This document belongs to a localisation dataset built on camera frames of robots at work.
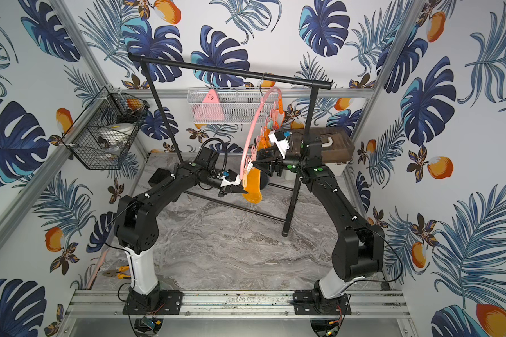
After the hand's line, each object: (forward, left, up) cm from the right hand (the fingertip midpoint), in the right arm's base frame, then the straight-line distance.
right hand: (257, 156), depth 74 cm
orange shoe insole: (-6, +1, -14) cm, 16 cm away
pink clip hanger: (+25, -2, -2) cm, 25 cm away
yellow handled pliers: (-30, +52, -32) cm, 69 cm away
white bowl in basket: (+10, +53, +2) cm, 54 cm away
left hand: (-3, +4, -12) cm, 14 cm away
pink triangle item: (+27, +20, +2) cm, 33 cm away
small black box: (+16, +50, -29) cm, 60 cm away
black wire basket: (+12, +63, -1) cm, 64 cm away
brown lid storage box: (+19, -36, -13) cm, 43 cm away
